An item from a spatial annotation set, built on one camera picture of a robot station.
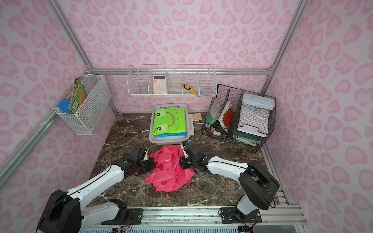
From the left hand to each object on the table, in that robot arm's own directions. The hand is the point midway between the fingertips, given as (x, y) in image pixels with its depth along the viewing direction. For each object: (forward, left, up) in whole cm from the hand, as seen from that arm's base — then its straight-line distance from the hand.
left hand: (157, 162), depth 85 cm
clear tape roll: (+27, -65, +13) cm, 72 cm away
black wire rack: (+13, -58, +1) cm, 59 cm away
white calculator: (+42, 0, +25) cm, 49 cm away
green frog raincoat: (+29, -4, +4) cm, 29 cm away
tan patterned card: (+42, -24, -6) cm, 49 cm away
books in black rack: (+34, -44, +4) cm, 56 cm away
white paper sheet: (+29, -20, -5) cm, 36 cm away
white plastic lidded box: (+25, -59, +14) cm, 66 cm away
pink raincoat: (-7, -7, -2) cm, 11 cm away
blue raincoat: (+19, -9, +1) cm, 21 cm away
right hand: (0, -13, +1) cm, 13 cm away
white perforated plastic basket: (+15, -5, +1) cm, 16 cm away
